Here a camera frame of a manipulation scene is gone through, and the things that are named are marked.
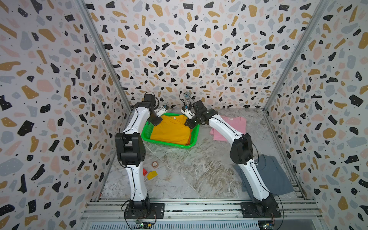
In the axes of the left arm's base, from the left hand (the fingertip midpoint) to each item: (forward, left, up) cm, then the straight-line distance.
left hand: (156, 119), depth 97 cm
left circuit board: (-57, +1, -14) cm, 59 cm away
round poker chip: (-26, 0, -13) cm, 29 cm away
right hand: (-2, -21, -2) cm, 21 cm away
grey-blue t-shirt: (-34, -73, -14) cm, 81 cm away
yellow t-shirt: (-6, -11, -3) cm, 13 cm away
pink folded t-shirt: (+8, -61, -15) cm, 63 cm away
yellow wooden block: (-33, 0, -12) cm, 35 cm away
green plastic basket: (-6, +7, -7) cm, 12 cm away
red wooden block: (-31, +5, -12) cm, 34 cm away
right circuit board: (-58, -60, -14) cm, 85 cm away
